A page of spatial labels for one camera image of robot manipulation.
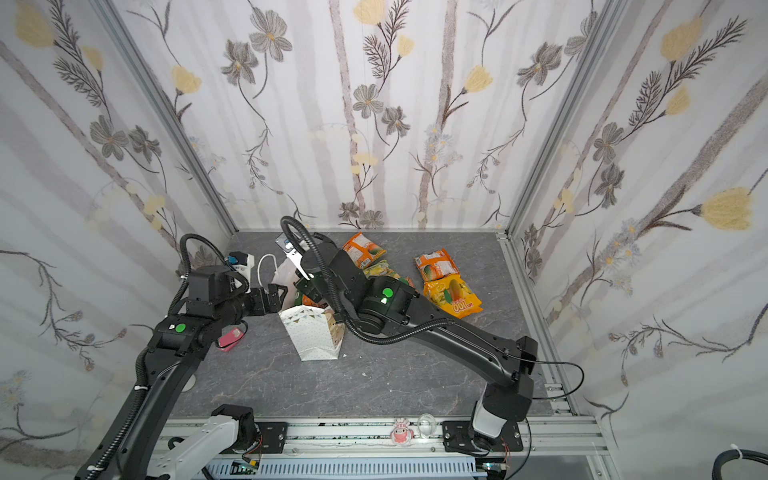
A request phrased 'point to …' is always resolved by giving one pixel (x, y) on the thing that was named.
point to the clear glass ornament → (426, 425)
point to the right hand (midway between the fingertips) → (305, 245)
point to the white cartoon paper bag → (315, 332)
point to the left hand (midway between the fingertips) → (268, 281)
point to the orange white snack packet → (434, 265)
